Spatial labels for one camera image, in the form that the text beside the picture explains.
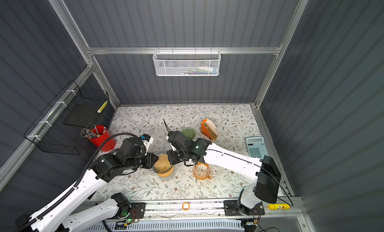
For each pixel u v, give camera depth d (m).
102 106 0.82
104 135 0.87
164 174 0.74
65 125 0.72
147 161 0.62
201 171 0.87
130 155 0.53
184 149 0.54
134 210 0.72
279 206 0.73
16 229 0.38
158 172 0.72
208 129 0.95
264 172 0.41
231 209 0.72
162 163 0.78
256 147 0.94
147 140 0.65
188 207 0.74
